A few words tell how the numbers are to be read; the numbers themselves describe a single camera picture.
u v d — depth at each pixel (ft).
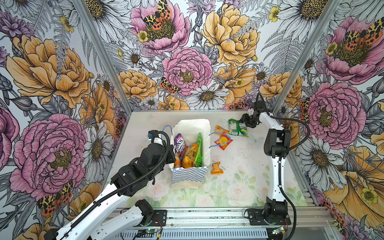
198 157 2.62
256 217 2.42
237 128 3.55
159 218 2.43
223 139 3.35
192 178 2.39
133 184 1.38
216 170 2.93
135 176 1.51
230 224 2.40
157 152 1.54
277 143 2.21
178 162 2.69
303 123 2.15
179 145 2.92
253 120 3.20
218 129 3.56
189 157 2.69
